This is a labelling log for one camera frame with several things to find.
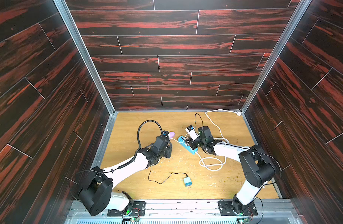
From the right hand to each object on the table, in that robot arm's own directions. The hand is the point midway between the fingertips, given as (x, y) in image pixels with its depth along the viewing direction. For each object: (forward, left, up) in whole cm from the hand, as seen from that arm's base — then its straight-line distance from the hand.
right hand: (190, 137), depth 96 cm
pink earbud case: (+6, +13, -5) cm, 16 cm away
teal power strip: (-1, +6, -3) cm, 7 cm away
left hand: (-11, +14, +5) cm, 18 cm away
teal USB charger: (-29, +2, -5) cm, 29 cm away
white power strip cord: (+7, -25, -6) cm, 26 cm away
